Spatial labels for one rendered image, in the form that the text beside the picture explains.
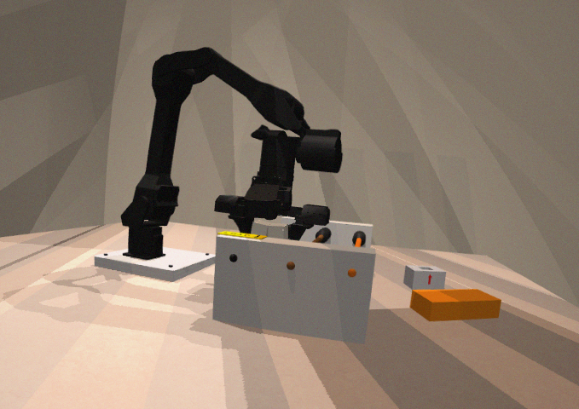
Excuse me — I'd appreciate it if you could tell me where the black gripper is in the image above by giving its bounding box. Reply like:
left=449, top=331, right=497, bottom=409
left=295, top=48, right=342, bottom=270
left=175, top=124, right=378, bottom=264
left=214, top=165, right=330, bottom=241

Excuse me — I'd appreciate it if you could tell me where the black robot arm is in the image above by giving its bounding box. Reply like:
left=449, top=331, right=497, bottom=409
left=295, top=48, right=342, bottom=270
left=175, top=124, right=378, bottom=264
left=121, top=47, right=343, bottom=260

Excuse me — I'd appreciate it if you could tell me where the orange rectangular block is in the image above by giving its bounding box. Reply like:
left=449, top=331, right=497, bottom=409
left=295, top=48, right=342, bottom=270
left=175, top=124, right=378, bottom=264
left=409, top=289, right=501, bottom=321

